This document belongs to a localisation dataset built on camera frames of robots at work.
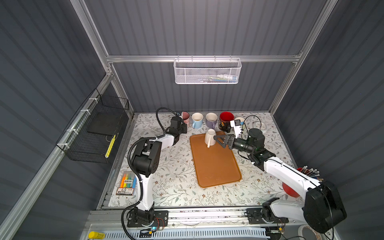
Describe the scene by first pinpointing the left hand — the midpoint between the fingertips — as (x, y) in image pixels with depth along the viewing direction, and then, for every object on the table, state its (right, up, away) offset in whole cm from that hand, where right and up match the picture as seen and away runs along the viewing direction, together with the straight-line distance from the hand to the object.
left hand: (182, 122), depth 103 cm
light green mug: (+42, +2, +2) cm, 42 cm away
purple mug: (+21, +3, +8) cm, 22 cm away
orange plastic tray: (+21, -27, -12) cm, 36 cm away
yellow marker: (-34, -49, -40) cm, 72 cm away
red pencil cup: (+66, -25, -30) cm, 77 cm away
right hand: (+21, -9, -27) cm, 35 cm away
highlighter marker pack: (-30, -35, -18) cm, 50 cm away
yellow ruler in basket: (-30, -14, -36) cm, 49 cm away
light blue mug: (+11, +3, +4) cm, 12 cm away
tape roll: (+57, -52, -35) cm, 85 cm away
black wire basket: (-43, -7, -31) cm, 53 cm away
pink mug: (+2, +5, +5) cm, 8 cm away
